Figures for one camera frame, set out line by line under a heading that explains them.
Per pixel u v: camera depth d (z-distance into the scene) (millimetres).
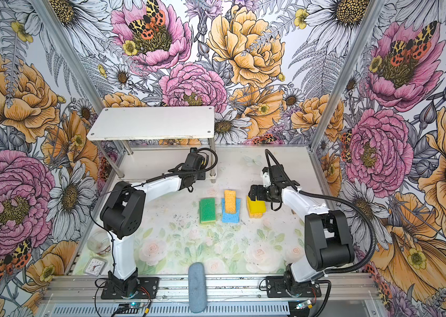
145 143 1269
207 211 909
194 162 778
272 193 679
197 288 716
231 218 894
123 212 526
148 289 736
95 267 777
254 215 910
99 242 851
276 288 731
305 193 574
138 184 574
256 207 910
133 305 712
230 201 919
